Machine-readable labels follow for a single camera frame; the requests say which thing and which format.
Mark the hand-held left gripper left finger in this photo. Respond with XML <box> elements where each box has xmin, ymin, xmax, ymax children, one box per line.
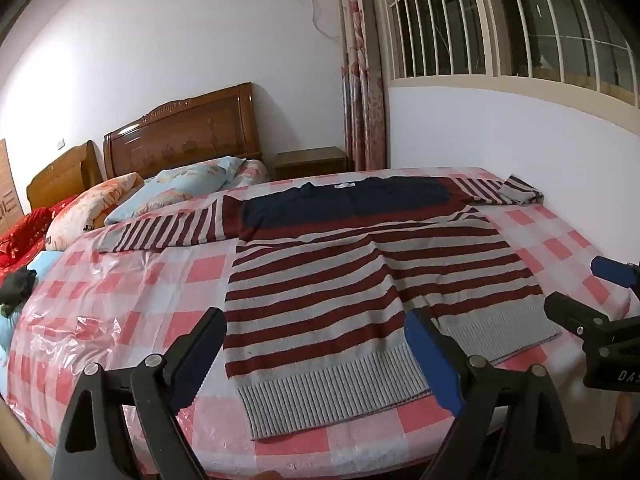
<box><xmin>50</xmin><ymin>306</ymin><xmax>228</xmax><ymax>480</ymax></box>

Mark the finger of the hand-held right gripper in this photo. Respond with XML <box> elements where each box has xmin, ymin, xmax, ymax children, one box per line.
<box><xmin>590</xmin><ymin>256</ymin><xmax>640</xmax><ymax>289</ymax></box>
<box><xmin>543</xmin><ymin>291</ymin><xmax>640</xmax><ymax>350</ymax></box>

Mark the pink checkered bed sheet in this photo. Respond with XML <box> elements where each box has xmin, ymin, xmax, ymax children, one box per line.
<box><xmin>5</xmin><ymin>166</ymin><xmax>640</xmax><ymax>480</ymax></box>

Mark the wooden nightstand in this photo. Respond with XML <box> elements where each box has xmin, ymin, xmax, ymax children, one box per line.
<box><xmin>274</xmin><ymin>146</ymin><xmax>348</xmax><ymax>181</ymax></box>

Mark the window with white grille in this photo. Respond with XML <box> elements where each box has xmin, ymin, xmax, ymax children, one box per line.
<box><xmin>367</xmin><ymin>0</ymin><xmax>640</xmax><ymax>111</ymax></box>

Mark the small wooden headboard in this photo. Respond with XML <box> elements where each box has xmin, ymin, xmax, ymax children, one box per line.
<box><xmin>26</xmin><ymin>141</ymin><xmax>104</xmax><ymax>211</ymax></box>

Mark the black cloth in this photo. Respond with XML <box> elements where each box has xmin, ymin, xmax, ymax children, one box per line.
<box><xmin>0</xmin><ymin>269</ymin><xmax>38</xmax><ymax>307</ymax></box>

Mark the wooden cabinet panel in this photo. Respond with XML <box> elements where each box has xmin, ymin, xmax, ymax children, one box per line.
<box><xmin>0</xmin><ymin>139</ymin><xmax>24</xmax><ymax>233</ymax></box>

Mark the orange floral pillow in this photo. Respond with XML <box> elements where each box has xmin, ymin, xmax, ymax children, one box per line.
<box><xmin>45</xmin><ymin>172</ymin><xmax>146</xmax><ymax>252</ymax></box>

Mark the striped knit sweater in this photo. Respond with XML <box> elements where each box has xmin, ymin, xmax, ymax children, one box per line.
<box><xmin>97</xmin><ymin>174</ymin><xmax>563</xmax><ymax>441</ymax></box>

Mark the wall cable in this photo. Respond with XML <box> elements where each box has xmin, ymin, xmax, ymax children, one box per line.
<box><xmin>306</xmin><ymin>0</ymin><xmax>343</xmax><ymax>41</ymax></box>

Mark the light blue floral pillow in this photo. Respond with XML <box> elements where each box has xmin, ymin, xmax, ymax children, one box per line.
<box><xmin>104</xmin><ymin>156</ymin><xmax>247</xmax><ymax>226</ymax></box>

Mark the large carved wooden headboard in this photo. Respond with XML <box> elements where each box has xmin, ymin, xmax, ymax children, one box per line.
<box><xmin>103</xmin><ymin>82</ymin><xmax>263</xmax><ymax>180</ymax></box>

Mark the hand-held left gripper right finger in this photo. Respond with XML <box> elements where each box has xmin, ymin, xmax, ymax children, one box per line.
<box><xmin>404</xmin><ymin>307</ymin><xmax>581</xmax><ymax>480</ymax></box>

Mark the red blanket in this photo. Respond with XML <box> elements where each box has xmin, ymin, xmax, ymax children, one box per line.
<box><xmin>0</xmin><ymin>195</ymin><xmax>81</xmax><ymax>268</ymax></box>

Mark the pink floral quilt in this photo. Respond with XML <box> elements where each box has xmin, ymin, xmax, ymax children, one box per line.
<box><xmin>234</xmin><ymin>159</ymin><xmax>269</xmax><ymax>185</ymax></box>

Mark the floral curtain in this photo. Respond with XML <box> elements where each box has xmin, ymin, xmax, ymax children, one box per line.
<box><xmin>334</xmin><ymin>0</ymin><xmax>390</xmax><ymax>172</ymax></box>

